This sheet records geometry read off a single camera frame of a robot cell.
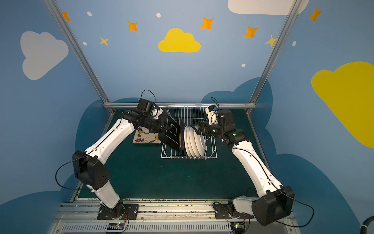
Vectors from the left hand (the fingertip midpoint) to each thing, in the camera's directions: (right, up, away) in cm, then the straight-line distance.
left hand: (169, 125), depth 81 cm
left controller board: (-27, -52, -8) cm, 59 cm away
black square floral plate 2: (+1, -7, -1) cm, 7 cm away
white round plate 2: (+14, -11, +3) cm, 18 cm away
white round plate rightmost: (+21, -12, +14) cm, 28 cm away
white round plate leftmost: (+9, -9, +1) cm, 13 cm away
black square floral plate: (-22, -8, +22) cm, 32 cm away
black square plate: (+7, -9, +1) cm, 12 cm away
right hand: (+18, +1, -5) cm, 19 cm away
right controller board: (+36, -53, -8) cm, 64 cm away
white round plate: (+11, -14, +2) cm, 18 cm away
